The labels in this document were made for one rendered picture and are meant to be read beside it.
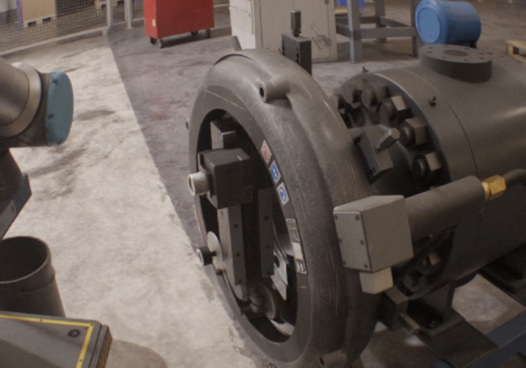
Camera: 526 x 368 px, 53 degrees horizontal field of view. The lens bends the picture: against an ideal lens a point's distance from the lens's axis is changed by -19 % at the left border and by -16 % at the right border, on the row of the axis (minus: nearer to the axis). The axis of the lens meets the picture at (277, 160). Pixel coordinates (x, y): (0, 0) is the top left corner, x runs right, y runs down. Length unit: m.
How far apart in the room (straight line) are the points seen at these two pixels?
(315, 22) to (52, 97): 4.27
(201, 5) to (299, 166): 5.69
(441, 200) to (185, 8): 5.73
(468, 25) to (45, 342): 1.52
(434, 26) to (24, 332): 1.47
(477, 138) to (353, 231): 0.49
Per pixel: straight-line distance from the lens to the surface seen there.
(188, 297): 2.20
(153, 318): 2.11
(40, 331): 1.60
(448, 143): 1.28
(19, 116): 1.08
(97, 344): 1.50
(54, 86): 1.11
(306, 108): 1.07
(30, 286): 1.79
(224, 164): 1.18
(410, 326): 1.08
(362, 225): 0.92
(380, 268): 0.94
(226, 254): 1.42
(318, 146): 1.03
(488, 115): 1.40
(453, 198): 1.04
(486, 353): 1.50
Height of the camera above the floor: 1.25
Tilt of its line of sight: 22 degrees down
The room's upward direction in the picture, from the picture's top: 3 degrees counter-clockwise
